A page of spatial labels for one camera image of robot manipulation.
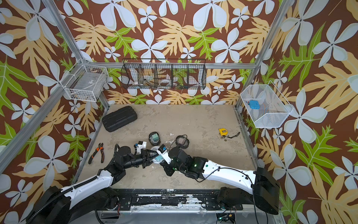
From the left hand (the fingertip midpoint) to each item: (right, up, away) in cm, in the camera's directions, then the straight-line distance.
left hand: (160, 153), depth 75 cm
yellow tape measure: (+43, +9, +26) cm, 52 cm away
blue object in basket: (+58, +28, +10) cm, 65 cm away
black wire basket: (0, +51, +21) cm, 55 cm away
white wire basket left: (-48, +42, +10) cm, 65 cm away
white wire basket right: (+63, +27, +8) cm, 69 cm away
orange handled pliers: (-45, -1, +20) cm, 49 cm away
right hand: (0, -5, -1) cm, 5 cm away
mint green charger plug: (-6, +5, +23) cm, 24 cm away
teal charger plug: (-1, -2, -2) cm, 3 cm away
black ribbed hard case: (-36, +19, +30) cm, 51 cm away
